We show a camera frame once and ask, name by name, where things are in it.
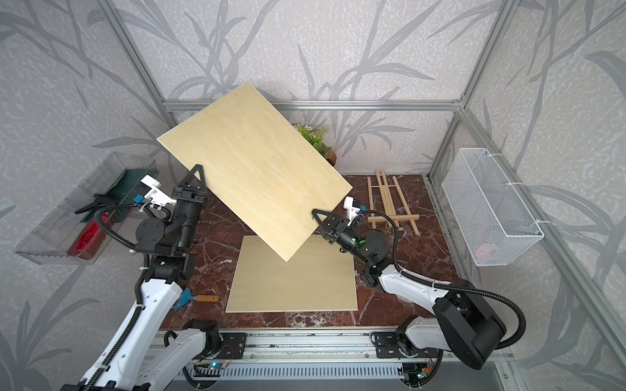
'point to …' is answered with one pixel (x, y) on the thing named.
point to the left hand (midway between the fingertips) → (205, 168)
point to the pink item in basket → (483, 252)
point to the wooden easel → (390, 199)
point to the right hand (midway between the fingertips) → (312, 215)
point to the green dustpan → (122, 195)
